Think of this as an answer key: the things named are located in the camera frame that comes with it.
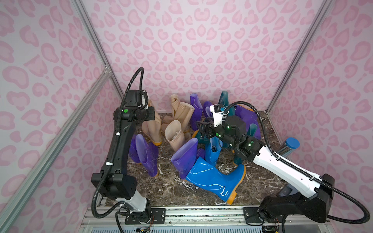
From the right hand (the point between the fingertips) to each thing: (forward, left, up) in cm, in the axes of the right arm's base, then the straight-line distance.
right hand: (201, 121), depth 69 cm
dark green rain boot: (+30, -16, -13) cm, 37 cm away
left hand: (+10, +26, -2) cm, 28 cm away
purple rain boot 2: (-14, +24, -7) cm, 29 cm away
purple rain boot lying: (+18, +2, -9) cm, 20 cm away
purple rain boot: (-13, +8, -9) cm, 18 cm away
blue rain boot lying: (-16, -3, -27) cm, 31 cm away
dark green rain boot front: (+5, -29, -12) cm, 32 cm away
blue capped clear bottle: (-2, -48, -16) cm, 50 cm away
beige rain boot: (+6, +28, -14) cm, 31 cm away
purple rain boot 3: (-12, +32, -7) cm, 35 cm away
